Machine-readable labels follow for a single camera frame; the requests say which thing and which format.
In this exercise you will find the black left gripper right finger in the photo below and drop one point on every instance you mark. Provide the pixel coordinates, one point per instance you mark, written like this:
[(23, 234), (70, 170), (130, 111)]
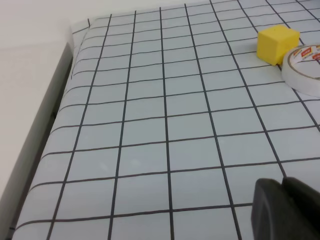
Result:
[(305, 202)]

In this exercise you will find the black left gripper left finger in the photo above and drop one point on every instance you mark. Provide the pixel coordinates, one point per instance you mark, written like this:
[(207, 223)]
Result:
[(274, 215)]

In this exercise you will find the white tape roll left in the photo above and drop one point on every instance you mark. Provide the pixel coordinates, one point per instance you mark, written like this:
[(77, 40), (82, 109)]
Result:
[(301, 69)]

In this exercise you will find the grid-pattern tablecloth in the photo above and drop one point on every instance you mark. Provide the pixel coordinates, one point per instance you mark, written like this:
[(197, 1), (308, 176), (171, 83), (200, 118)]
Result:
[(167, 121)]

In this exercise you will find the yellow foam cube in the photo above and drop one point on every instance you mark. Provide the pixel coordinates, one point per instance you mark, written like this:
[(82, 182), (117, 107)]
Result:
[(274, 42)]

